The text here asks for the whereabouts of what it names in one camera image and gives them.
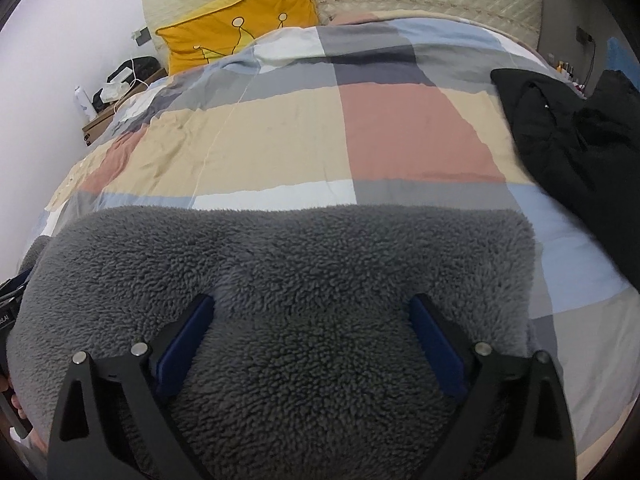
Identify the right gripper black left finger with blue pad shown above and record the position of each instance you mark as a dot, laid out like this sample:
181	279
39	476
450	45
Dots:
112	420

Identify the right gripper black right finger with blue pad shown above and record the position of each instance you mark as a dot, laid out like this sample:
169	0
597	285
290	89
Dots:
511	419

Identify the grey fleece garment black stripes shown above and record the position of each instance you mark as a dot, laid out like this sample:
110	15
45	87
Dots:
310	368

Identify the person's left hand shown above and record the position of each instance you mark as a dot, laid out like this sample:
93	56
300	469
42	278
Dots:
33	436

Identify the wooden nightstand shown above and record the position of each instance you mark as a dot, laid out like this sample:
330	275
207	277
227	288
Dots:
98	125

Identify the black bag on nightstand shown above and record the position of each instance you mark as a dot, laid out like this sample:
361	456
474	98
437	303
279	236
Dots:
99	105

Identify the black garment on bed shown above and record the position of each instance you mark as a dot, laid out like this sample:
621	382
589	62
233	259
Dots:
583	152

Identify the plaid patchwork duvet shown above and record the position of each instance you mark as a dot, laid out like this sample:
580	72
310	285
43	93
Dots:
388	108

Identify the blue chair back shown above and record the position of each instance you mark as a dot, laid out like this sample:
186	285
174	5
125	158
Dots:
618	58

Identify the yellow crown pillow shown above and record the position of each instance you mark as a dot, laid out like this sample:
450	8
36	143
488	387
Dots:
224	27

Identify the white bottle by wall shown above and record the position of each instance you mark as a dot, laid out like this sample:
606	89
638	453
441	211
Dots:
84	103

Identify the white charger with cable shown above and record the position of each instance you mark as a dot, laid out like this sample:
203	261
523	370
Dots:
124	77

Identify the wall power socket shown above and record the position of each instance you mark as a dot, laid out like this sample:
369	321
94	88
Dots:
141	36

